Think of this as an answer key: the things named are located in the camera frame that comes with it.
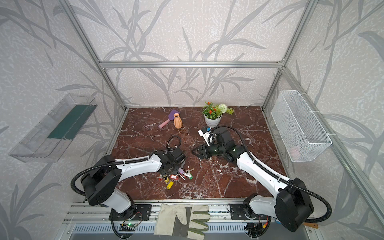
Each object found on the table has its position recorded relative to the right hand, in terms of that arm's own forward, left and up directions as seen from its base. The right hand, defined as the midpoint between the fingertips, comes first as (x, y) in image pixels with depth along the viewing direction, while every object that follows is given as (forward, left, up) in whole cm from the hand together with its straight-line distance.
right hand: (196, 145), depth 77 cm
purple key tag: (-7, +9, -17) cm, 21 cm away
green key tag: (-10, +3, -19) cm, 21 cm away
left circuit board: (-33, +33, -20) cm, 51 cm away
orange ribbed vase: (+25, +14, -11) cm, 31 cm away
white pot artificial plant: (+27, -10, -5) cm, 30 cm away
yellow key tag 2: (-12, +17, -19) cm, 28 cm away
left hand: (-4, +12, -18) cm, 22 cm away
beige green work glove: (-31, +9, -17) cm, 37 cm away
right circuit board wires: (-34, -30, -22) cm, 51 cm away
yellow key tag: (-14, +15, -19) cm, 28 cm away
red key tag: (-10, +13, -18) cm, 24 cm away
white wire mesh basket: (-4, -45, +16) cm, 48 cm away
